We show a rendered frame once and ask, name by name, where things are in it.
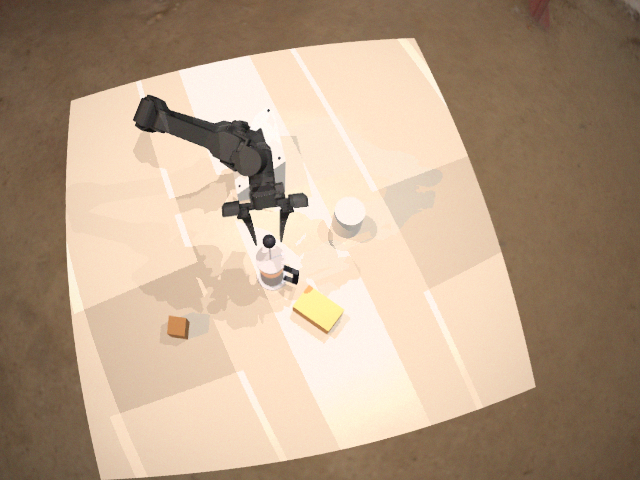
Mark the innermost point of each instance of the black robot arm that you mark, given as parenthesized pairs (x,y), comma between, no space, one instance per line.
(233,143)

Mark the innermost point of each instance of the glass french press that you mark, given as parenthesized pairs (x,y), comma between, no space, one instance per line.
(272,271)

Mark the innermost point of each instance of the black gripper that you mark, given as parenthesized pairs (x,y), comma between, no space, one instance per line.
(294,200)

